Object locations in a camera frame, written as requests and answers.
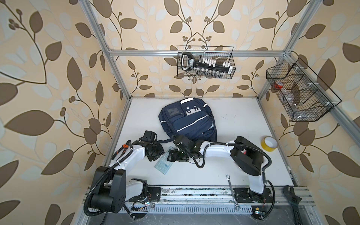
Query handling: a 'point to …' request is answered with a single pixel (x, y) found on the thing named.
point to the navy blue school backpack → (190, 117)
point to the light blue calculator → (163, 164)
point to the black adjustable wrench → (293, 200)
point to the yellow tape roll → (265, 146)
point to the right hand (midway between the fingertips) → (171, 159)
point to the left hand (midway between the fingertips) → (162, 151)
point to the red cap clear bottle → (280, 85)
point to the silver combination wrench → (236, 205)
